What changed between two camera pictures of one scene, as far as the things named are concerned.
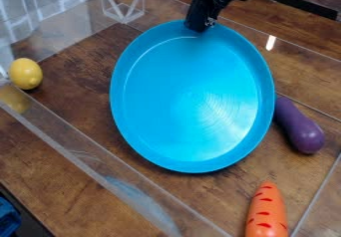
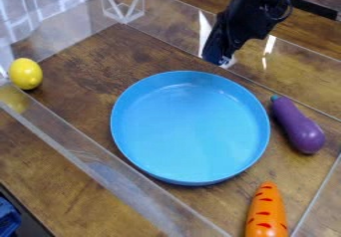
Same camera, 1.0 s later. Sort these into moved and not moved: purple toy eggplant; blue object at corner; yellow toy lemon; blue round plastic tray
Moved: blue round plastic tray
Not moved: blue object at corner; yellow toy lemon; purple toy eggplant
